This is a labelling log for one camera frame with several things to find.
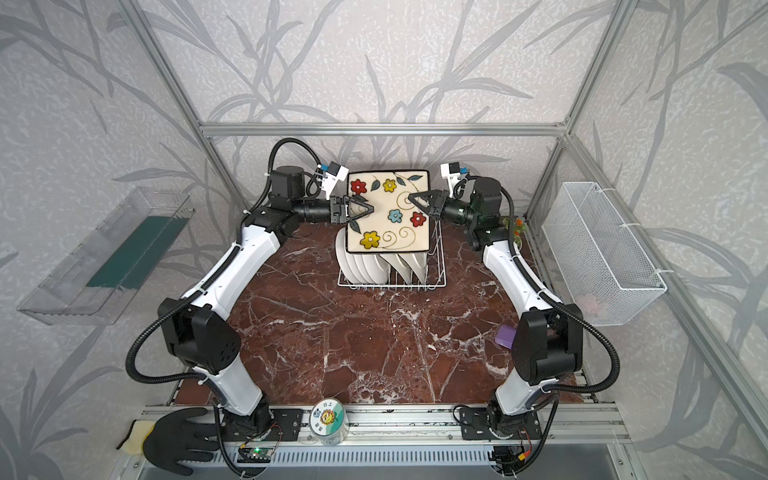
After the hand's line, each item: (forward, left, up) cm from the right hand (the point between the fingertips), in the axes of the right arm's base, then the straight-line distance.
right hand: (412, 191), depth 73 cm
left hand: (-4, +10, -1) cm, 11 cm away
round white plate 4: (-5, +10, -28) cm, 31 cm away
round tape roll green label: (-45, +19, -29) cm, 57 cm away
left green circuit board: (-51, +38, -38) cm, 74 cm away
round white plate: (-1, +21, -22) cm, 30 cm away
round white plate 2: (-7, +17, -26) cm, 32 cm away
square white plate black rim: (-5, +3, -26) cm, 27 cm away
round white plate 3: (-7, +15, -26) cm, 31 cm away
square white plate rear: (-4, -2, -25) cm, 26 cm away
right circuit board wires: (-52, -23, -39) cm, 69 cm away
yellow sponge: (-49, +67, -36) cm, 90 cm away
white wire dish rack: (-2, -9, -38) cm, 39 cm away
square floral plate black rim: (-6, +4, -5) cm, 9 cm away
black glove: (-48, +58, -36) cm, 84 cm away
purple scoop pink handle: (-21, -29, -40) cm, 54 cm away
